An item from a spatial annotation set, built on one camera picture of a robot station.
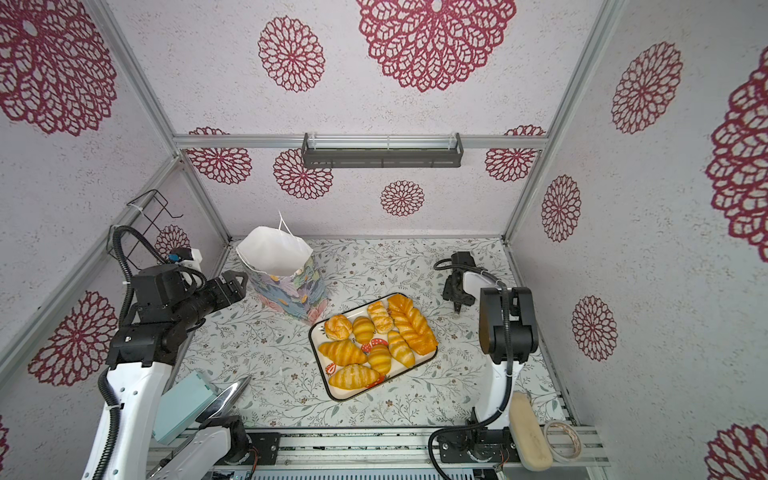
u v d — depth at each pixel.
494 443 0.67
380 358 0.85
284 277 0.76
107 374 0.42
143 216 0.79
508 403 0.59
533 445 0.71
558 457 0.71
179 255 0.58
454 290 0.86
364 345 0.91
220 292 0.59
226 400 0.81
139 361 0.44
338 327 0.91
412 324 0.93
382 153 0.94
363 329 0.92
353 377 0.81
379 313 0.94
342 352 0.85
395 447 0.75
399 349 0.87
